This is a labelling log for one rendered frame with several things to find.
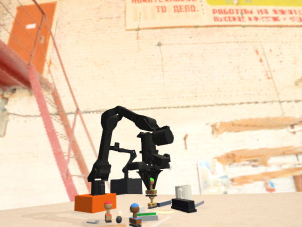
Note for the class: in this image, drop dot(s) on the rubber stamp with blue handle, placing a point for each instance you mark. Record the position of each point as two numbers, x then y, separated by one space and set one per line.
135 221

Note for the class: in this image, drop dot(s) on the red-handled rubber stamp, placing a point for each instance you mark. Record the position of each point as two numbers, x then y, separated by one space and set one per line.
108 217

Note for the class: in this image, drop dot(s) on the yellow rubber stamp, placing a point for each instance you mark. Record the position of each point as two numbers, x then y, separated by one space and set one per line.
152 204

